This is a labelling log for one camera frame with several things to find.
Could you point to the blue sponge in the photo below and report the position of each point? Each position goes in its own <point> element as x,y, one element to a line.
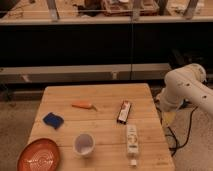
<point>53,120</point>

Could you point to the black box on ledge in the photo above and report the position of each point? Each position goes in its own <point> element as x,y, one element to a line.
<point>178,58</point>

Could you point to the orange ridged plate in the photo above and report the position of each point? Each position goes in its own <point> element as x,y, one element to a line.
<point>40,155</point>

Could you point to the orange carrot toy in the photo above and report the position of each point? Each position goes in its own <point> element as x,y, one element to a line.
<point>84,105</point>

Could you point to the wooden table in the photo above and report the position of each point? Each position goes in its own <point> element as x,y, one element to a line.
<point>110,137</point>

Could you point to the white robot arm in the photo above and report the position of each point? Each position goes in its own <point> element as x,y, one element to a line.
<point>185,83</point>

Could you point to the white lotion bottle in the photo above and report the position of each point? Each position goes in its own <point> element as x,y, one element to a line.
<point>132,144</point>

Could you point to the white plastic cup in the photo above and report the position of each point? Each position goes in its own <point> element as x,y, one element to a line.
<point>84,145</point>

